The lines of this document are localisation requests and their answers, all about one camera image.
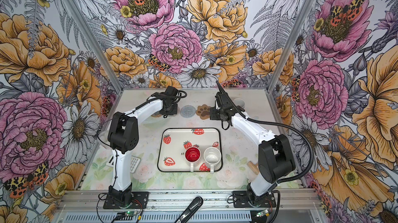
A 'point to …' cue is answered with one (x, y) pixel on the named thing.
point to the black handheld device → (190, 211)
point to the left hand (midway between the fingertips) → (170, 115)
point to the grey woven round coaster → (187, 111)
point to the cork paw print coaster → (203, 111)
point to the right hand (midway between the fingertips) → (214, 117)
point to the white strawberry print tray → (172, 143)
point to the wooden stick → (254, 167)
